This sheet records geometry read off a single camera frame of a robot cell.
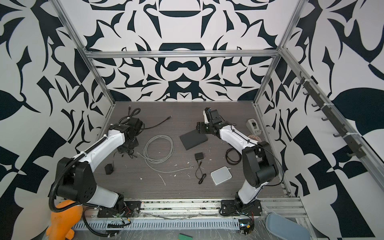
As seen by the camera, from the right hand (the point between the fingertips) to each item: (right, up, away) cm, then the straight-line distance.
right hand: (202, 125), depth 91 cm
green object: (-10, -48, -24) cm, 55 cm away
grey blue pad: (+36, -46, -22) cm, 63 cm away
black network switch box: (-6, -9, +8) cm, 14 cm away
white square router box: (+10, -27, -8) cm, 30 cm away
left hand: (-41, -10, -7) cm, 43 cm away
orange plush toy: (-61, -40, -27) cm, 77 cm away
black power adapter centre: (-2, -19, +1) cm, 19 cm away
